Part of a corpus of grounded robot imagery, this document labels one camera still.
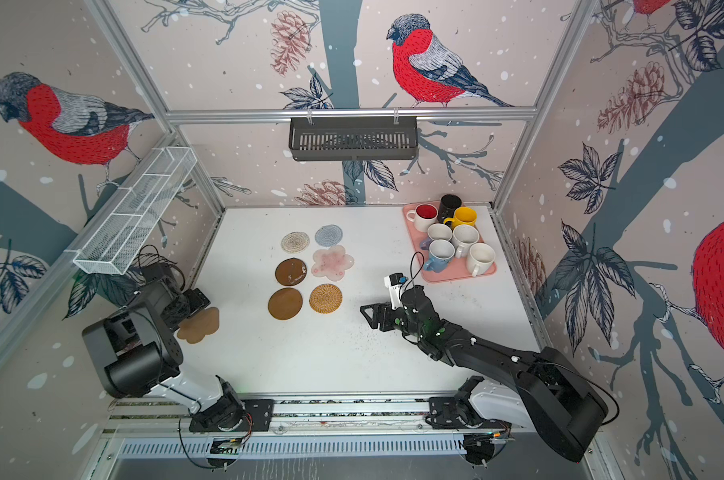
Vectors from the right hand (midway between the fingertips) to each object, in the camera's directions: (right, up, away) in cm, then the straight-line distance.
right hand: (367, 311), depth 82 cm
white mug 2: (+38, +14, +16) cm, 43 cm away
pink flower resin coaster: (-13, +11, +22) cm, 28 cm away
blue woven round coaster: (-15, +21, +30) cm, 40 cm away
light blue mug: (+25, +15, +16) cm, 33 cm away
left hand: (-55, -2, +6) cm, 55 cm away
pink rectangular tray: (+31, +9, +19) cm, 38 cm away
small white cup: (+26, +23, +25) cm, 42 cm away
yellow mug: (+35, +28, +26) cm, 52 cm away
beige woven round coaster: (-28, +18, +28) cm, 44 cm away
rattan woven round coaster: (-14, +1, +13) cm, 19 cm away
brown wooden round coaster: (-27, -1, +13) cm, 30 cm away
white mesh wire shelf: (-62, +27, -4) cm, 68 cm away
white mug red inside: (+20, +28, +26) cm, 43 cm away
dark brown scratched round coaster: (-27, +9, +19) cm, 34 cm away
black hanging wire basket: (-5, +56, +24) cm, 62 cm away
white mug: (+34, +21, +22) cm, 46 cm away
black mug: (+30, +33, +29) cm, 53 cm away
